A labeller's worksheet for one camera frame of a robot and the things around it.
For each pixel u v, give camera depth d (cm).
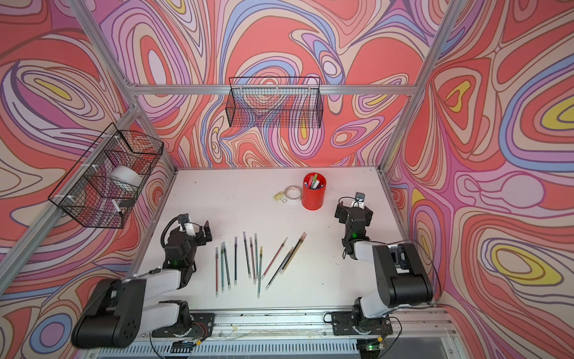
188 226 77
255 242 93
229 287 82
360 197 78
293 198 106
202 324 73
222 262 88
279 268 86
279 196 108
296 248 91
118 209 73
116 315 42
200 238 78
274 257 88
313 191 98
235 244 92
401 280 45
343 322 73
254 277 84
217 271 85
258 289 82
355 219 70
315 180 100
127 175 74
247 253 90
